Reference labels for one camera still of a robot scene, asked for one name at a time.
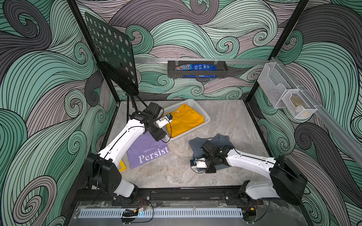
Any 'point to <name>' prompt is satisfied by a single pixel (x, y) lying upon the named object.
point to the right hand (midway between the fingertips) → (204, 164)
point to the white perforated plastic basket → (175, 108)
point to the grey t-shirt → (219, 140)
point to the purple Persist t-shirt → (145, 149)
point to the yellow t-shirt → (183, 119)
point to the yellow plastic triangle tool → (123, 167)
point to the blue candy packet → (197, 67)
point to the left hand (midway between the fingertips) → (159, 128)
